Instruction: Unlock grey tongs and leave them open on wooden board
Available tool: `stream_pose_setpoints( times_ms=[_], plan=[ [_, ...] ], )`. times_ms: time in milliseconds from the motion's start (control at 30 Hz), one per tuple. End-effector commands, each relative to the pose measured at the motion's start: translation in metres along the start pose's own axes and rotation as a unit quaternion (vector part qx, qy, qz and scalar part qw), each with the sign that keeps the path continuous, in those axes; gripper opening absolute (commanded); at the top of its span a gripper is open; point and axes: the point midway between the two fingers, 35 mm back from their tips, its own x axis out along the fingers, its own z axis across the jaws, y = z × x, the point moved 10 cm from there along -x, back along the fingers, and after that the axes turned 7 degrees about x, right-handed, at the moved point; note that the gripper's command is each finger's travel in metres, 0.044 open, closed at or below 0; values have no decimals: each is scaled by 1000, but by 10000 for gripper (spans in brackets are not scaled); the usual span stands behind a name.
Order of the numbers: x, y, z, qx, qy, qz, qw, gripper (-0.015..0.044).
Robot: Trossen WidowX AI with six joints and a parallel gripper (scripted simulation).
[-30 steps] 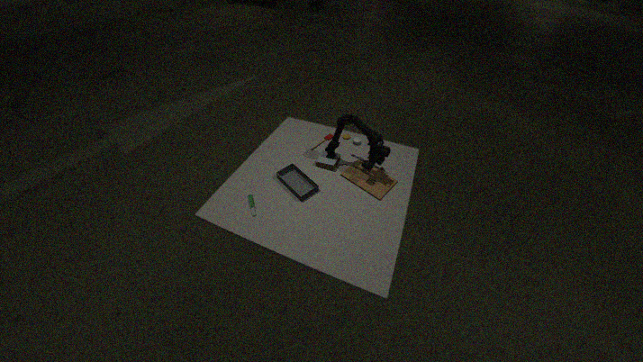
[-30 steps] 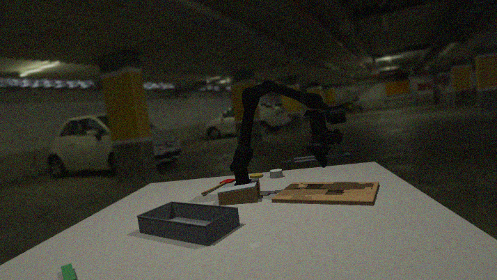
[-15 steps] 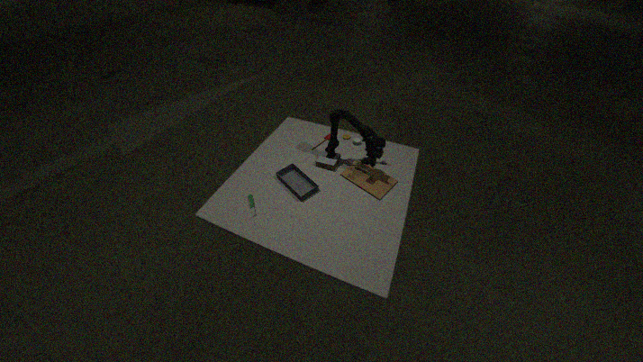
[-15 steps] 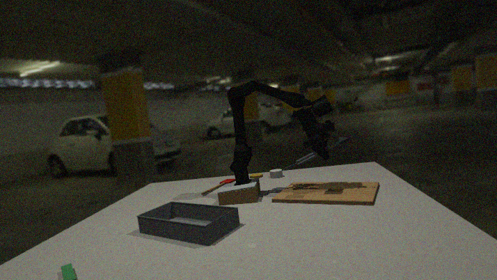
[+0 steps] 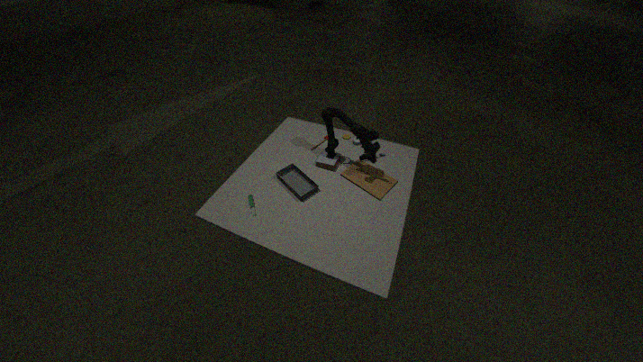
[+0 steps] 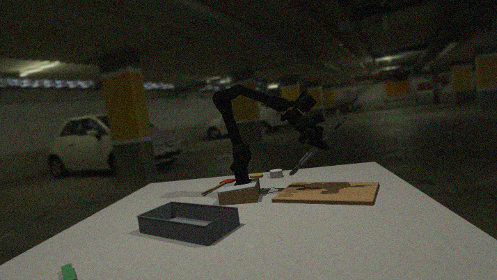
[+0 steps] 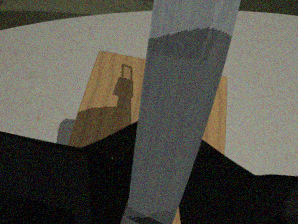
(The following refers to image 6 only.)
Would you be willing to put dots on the short grey cylinder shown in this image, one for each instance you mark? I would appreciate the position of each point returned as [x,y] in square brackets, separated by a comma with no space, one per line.
[276,173]

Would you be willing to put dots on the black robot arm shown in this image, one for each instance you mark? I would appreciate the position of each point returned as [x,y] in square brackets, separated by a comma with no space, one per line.
[242,153]

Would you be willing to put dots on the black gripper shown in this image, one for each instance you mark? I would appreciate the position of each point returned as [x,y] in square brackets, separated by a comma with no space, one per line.
[314,134]

